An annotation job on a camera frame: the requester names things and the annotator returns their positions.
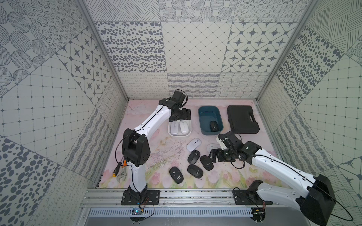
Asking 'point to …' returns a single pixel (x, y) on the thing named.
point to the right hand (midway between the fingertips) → (216, 158)
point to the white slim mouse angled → (193, 144)
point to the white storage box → (189, 123)
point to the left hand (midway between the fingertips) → (189, 118)
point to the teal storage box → (207, 114)
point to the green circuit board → (136, 211)
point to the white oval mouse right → (212, 146)
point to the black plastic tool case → (242, 120)
